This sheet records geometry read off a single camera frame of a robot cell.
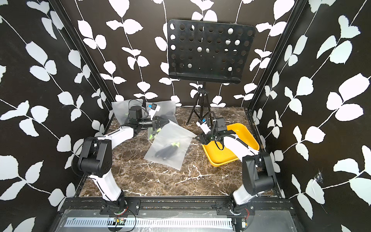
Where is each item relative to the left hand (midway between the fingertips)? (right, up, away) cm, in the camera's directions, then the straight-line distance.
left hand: (168, 120), depth 85 cm
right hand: (+18, -8, +4) cm, 20 cm away
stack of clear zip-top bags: (0, -15, +10) cm, 19 cm away
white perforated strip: (+5, -51, -15) cm, 53 cm away
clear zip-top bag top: (-41, +9, +26) cm, 49 cm away
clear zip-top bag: (-5, +7, +23) cm, 25 cm away
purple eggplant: (-1, -21, +8) cm, 22 cm away
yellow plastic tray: (+32, -24, +10) cm, 41 cm away
